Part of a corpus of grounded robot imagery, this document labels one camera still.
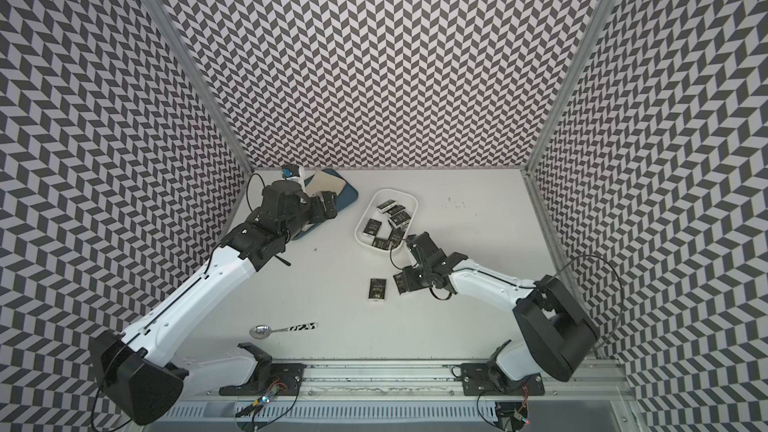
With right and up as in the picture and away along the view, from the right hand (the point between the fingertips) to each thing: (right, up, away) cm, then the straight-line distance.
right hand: (409, 284), depth 86 cm
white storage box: (-13, +20, +13) cm, 27 cm away
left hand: (-23, +25, -10) cm, 35 cm away
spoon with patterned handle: (-40, -10, -8) cm, 42 cm away
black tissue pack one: (-9, -2, 0) cm, 9 cm away
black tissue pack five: (-8, +11, +7) cm, 15 cm away
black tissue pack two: (-12, +15, +13) cm, 23 cm away
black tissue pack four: (-2, +18, +12) cm, 21 cm away
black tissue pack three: (-7, +22, +13) cm, 27 cm away
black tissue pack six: (-4, +12, +10) cm, 16 cm away
